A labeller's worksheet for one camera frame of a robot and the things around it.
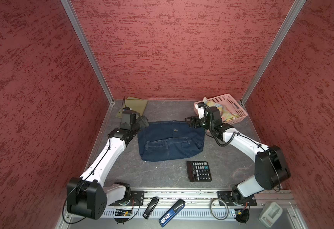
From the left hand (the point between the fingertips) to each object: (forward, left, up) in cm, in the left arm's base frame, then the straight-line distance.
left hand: (141, 124), depth 83 cm
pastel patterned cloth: (+17, -59, -10) cm, 62 cm away
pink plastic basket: (+36, -67, -15) cm, 77 cm away
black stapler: (-40, -8, -16) cm, 44 cm away
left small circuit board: (-42, +6, -21) cm, 47 cm away
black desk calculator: (-22, -35, -17) cm, 44 cm away
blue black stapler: (-42, -19, -14) cm, 48 cm away
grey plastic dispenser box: (-42, -67, -16) cm, 81 cm away
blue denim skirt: (-2, -12, -16) cm, 20 cm away
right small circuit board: (-43, -54, -19) cm, 71 cm away
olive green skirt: (+33, +12, -19) cm, 40 cm away
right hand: (+4, -29, -2) cm, 30 cm away
